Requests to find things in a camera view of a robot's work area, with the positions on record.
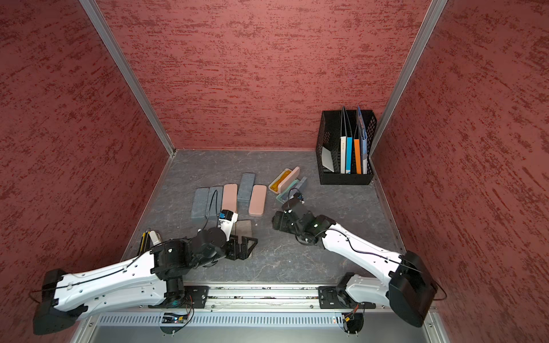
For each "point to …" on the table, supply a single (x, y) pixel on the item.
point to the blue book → (364, 143)
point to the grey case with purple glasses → (296, 187)
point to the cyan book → (349, 155)
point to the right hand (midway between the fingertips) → (281, 226)
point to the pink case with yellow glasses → (284, 180)
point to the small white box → (154, 239)
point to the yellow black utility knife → (145, 242)
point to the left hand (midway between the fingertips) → (246, 245)
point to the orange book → (357, 152)
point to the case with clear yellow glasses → (244, 193)
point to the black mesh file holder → (331, 125)
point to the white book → (343, 152)
